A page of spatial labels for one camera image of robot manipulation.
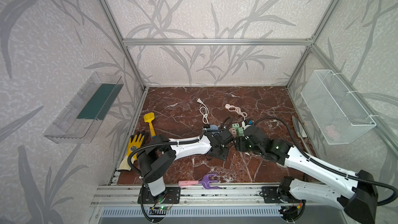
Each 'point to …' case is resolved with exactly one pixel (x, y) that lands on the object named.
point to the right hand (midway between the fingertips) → (237, 136)
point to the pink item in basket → (329, 130)
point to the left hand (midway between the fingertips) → (225, 151)
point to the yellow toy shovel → (148, 117)
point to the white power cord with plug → (204, 111)
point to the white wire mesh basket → (341, 117)
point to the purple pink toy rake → (206, 182)
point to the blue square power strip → (214, 127)
